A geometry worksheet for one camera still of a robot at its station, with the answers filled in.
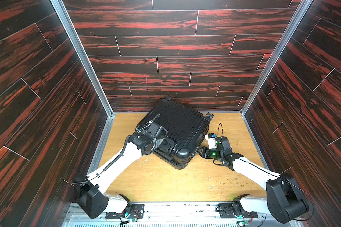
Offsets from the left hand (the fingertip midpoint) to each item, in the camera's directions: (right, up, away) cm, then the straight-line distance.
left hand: (160, 140), depth 80 cm
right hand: (+26, -6, +9) cm, 28 cm away
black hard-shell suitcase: (+16, +7, +3) cm, 18 cm away
